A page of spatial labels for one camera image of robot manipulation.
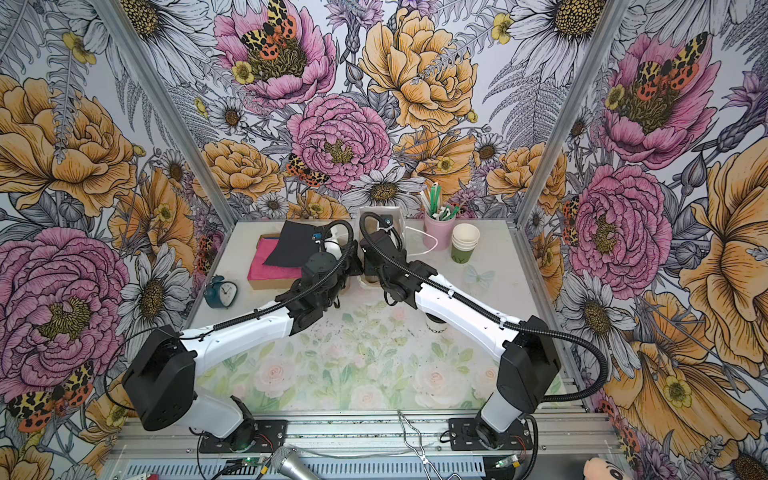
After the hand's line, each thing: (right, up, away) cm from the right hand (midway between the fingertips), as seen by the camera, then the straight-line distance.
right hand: (379, 258), depth 81 cm
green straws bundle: (+19, +16, +25) cm, 35 cm away
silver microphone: (-19, -46, -13) cm, 51 cm away
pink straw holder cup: (+21, +9, +24) cm, 33 cm away
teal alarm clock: (-49, -11, +13) cm, 52 cm away
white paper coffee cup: (+16, -18, +3) cm, 24 cm away
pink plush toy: (+49, -43, -17) cm, 68 cm away
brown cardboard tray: (-38, -9, +21) cm, 45 cm away
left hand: (-5, +2, 0) cm, 6 cm away
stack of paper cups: (+27, +5, +18) cm, 33 cm away
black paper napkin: (-32, +4, +30) cm, 44 cm away
